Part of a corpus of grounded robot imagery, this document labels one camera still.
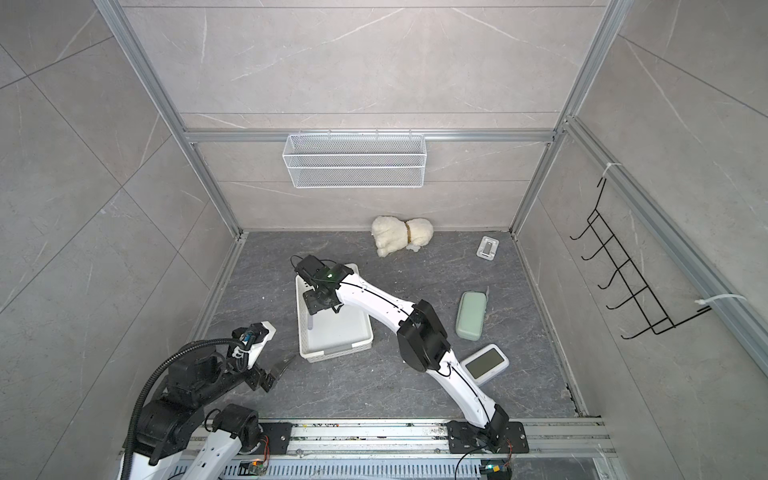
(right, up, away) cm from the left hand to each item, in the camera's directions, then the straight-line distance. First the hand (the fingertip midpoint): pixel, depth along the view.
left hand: (279, 338), depth 69 cm
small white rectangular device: (+64, +22, +46) cm, 82 cm away
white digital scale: (+53, -11, +14) cm, 56 cm away
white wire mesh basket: (+14, +52, +32) cm, 62 cm away
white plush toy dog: (+27, +27, +38) cm, 54 cm away
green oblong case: (+52, 0, +27) cm, 58 cm away
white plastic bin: (+6, -5, +22) cm, 23 cm away
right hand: (+5, +5, +22) cm, 23 cm away
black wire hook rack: (+81, +16, 0) cm, 83 cm away
